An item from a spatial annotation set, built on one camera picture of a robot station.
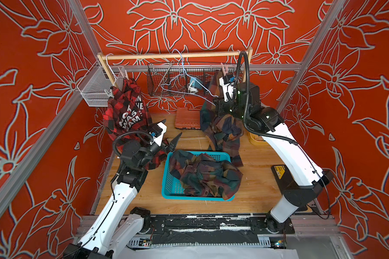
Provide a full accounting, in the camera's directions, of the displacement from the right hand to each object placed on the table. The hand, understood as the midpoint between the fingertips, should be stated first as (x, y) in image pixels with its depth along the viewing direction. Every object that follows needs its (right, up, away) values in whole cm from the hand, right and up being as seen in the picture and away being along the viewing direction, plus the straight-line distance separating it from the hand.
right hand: (209, 98), depth 65 cm
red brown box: (-12, -5, +45) cm, 47 cm away
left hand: (-16, -11, 0) cm, 19 cm away
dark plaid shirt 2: (+9, -14, +12) cm, 21 cm away
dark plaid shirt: (-2, -36, +13) cm, 38 cm away
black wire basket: (-18, +19, +35) cm, 43 cm away
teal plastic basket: (-18, -44, +19) cm, 51 cm away
